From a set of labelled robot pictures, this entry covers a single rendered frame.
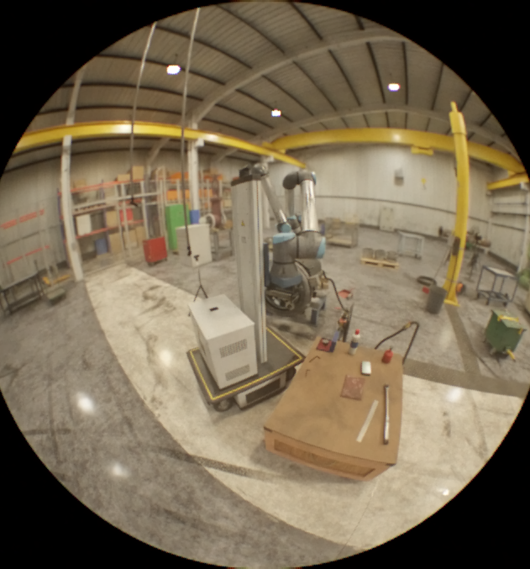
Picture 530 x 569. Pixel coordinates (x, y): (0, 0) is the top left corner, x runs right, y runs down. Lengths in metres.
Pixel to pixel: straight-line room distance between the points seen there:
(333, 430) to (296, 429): 0.22
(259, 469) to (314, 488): 0.41
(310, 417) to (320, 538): 0.92
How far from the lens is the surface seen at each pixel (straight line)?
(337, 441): 1.23
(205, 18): 8.00
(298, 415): 1.27
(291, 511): 1.58
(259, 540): 1.58
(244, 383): 1.62
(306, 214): 1.38
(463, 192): 4.69
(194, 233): 5.75
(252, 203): 1.25
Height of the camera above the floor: 1.57
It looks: 22 degrees down
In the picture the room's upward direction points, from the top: 2 degrees counter-clockwise
